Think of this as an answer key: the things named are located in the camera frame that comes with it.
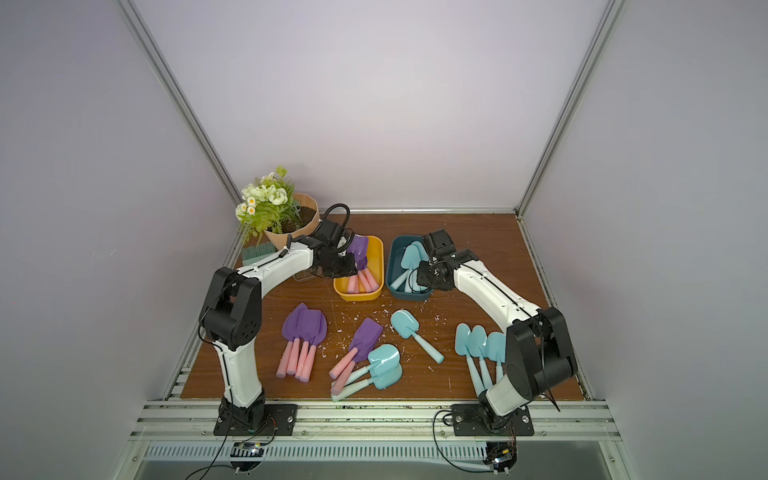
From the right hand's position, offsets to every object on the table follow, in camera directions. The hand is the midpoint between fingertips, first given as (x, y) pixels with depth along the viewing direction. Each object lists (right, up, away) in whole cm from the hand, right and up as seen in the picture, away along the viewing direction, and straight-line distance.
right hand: (428, 266), depth 88 cm
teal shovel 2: (-13, -25, -6) cm, 29 cm away
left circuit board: (-46, -43, -16) cm, 66 cm away
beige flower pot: (-41, +15, +15) cm, 47 cm away
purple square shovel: (-23, -6, +4) cm, 24 cm away
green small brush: (-63, +3, +19) cm, 66 cm away
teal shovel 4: (-6, -18, +2) cm, 20 cm away
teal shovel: (-5, +1, +15) cm, 16 cm away
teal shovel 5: (+10, -23, -2) cm, 25 cm away
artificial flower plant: (-46, +18, -5) cm, 50 cm away
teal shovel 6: (+14, -23, -3) cm, 27 cm away
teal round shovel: (-7, -5, +10) cm, 13 cm away
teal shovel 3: (-14, -31, -9) cm, 35 cm away
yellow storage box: (-17, -1, +15) cm, 22 cm away
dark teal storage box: (-10, +4, +16) cm, 19 cm away
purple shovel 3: (-34, -24, -5) cm, 42 cm away
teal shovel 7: (+19, -24, -4) cm, 31 cm away
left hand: (-21, -2, +7) cm, 22 cm away
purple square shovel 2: (-22, +5, +11) cm, 25 cm away
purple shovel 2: (-41, -17, 0) cm, 44 cm away
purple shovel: (-41, -26, -7) cm, 49 cm away
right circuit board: (+16, -43, -18) cm, 49 cm away
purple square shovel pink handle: (-18, -5, +9) cm, 21 cm away
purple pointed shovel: (-20, -6, +9) cm, 22 cm away
